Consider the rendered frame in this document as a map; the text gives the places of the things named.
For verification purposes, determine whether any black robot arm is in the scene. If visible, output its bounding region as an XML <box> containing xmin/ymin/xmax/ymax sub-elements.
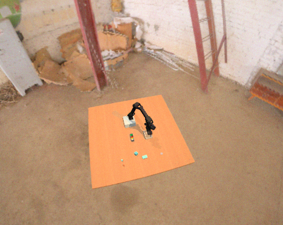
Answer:
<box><xmin>127</xmin><ymin>102</ymin><xmax>156</xmax><ymax>131</ymax></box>

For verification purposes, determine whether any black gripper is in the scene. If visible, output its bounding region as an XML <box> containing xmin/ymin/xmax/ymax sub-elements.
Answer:
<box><xmin>146</xmin><ymin>126</ymin><xmax>153</xmax><ymax>135</ymax></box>

